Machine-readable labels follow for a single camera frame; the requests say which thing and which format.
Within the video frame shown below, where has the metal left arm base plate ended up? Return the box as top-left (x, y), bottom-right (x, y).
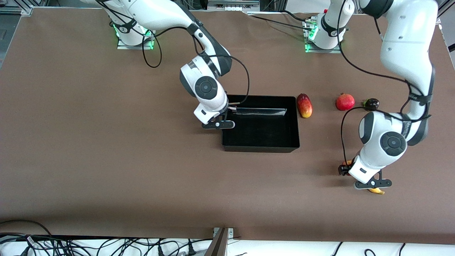
top-left (304, 42), bottom-right (342, 54)

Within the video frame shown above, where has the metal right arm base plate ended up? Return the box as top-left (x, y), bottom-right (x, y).
top-left (117, 34), bottom-right (155, 50)

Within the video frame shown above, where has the brown table cover sheet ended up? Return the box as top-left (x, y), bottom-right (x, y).
top-left (0, 7), bottom-right (455, 243)

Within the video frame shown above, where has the black plastic box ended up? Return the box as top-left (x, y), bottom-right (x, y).
top-left (221, 95), bottom-right (300, 153)

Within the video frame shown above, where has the red yellow mango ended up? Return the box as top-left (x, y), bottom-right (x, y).
top-left (297, 94), bottom-right (313, 118)

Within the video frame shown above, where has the dark purple mangosteen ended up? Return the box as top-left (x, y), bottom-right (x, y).
top-left (362, 98), bottom-right (380, 111)

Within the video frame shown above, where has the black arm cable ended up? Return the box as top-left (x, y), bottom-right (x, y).
top-left (337, 0), bottom-right (432, 167)
top-left (94, 0), bottom-right (250, 107)

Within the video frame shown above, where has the red pomegranate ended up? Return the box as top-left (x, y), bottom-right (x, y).
top-left (336, 93), bottom-right (355, 111)

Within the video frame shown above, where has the aluminium frame beam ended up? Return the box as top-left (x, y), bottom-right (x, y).
top-left (204, 228), bottom-right (229, 256)

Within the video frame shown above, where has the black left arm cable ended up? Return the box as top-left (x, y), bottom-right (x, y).
top-left (337, 0), bottom-right (432, 167)

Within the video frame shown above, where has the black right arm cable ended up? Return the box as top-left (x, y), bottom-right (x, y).
top-left (94, 0), bottom-right (250, 107)

